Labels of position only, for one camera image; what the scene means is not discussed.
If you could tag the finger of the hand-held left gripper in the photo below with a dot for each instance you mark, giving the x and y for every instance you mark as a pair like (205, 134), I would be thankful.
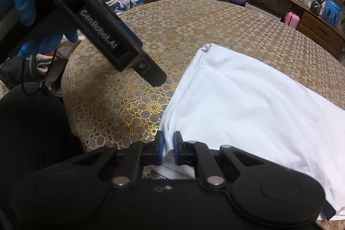
(153, 76)
(133, 36)

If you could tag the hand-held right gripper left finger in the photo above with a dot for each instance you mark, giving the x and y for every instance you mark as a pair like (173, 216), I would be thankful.
(161, 149)

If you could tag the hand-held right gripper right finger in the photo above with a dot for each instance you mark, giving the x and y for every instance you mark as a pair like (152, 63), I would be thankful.
(176, 150)

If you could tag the white T-shirt navy collar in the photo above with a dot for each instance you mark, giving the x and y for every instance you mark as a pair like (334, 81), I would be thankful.
(242, 100)

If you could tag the gold floral tablecloth table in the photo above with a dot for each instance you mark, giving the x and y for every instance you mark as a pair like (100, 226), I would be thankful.
(188, 30)

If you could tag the person's black-clad leg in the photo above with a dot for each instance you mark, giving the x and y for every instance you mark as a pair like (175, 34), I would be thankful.
(27, 125)

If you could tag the white flat box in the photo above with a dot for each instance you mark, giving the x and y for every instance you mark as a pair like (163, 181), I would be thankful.
(261, 10)

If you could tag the pink box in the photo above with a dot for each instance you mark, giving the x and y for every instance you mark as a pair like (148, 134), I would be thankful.
(292, 20)

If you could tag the wooden TV cabinet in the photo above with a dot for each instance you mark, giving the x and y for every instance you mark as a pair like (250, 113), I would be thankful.
(318, 28)

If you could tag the green potted plant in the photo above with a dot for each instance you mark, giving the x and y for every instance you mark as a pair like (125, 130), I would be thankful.
(315, 7)

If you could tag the blue picture frame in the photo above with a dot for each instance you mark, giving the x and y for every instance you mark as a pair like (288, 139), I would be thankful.
(331, 12)

